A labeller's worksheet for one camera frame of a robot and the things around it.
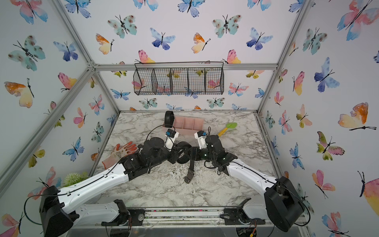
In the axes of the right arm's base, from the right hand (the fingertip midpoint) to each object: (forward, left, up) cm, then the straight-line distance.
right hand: (188, 150), depth 78 cm
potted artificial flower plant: (-17, +54, -2) cm, 56 cm away
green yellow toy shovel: (+33, -27, -17) cm, 46 cm away
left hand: (-1, +2, +6) cm, 6 cm away
